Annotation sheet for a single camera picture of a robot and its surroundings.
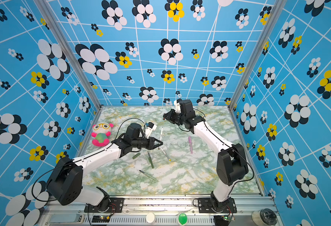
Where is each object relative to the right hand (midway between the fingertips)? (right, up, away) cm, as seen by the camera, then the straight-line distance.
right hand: (164, 115), depth 83 cm
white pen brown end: (-2, -13, -4) cm, 13 cm away
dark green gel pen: (-10, -36, +1) cm, 37 cm away
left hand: (-1, -16, -4) cm, 16 cm away
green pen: (-8, -32, +4) cm, 33 cm away
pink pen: (+18, -20, +13) cm, 30 cm away
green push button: (+9, -47, -21) cm, 52 cm away
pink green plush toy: (-44, -11, +13) cm, 47 cm away
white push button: (-6, -48, -19) cm, 52 cm away
